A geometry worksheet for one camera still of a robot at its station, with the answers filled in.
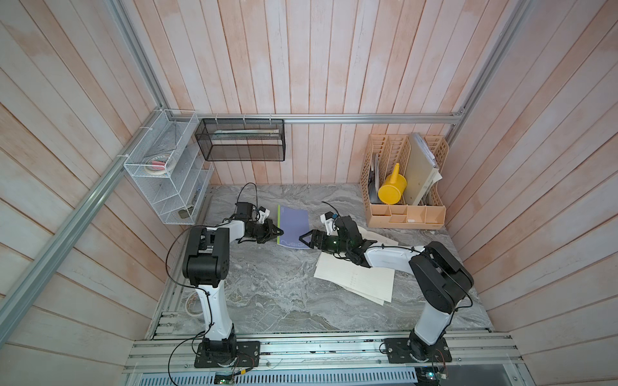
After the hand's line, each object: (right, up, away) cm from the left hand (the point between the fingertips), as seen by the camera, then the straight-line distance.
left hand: (283, 233), depth 98 cm
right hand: (+9, -2, -9) cm, 13 cm away
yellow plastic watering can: (+45, +19, -3) cm, 49 cm away
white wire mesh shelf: (-32, +15, -21) cm, 41 cm away
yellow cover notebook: (+35, -18, -10) cm, 41 cm away
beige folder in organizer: (+56, +26, -5) cm, 62 cm away
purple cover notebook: (+5, +4, +9) cm, 11 cm away
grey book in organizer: (+38, +21, -1) cm, 43 cm away
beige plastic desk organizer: (+64, +9, +6) cm, 65 cm away
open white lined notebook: (+30, +1, -34) cm, 46 cm away
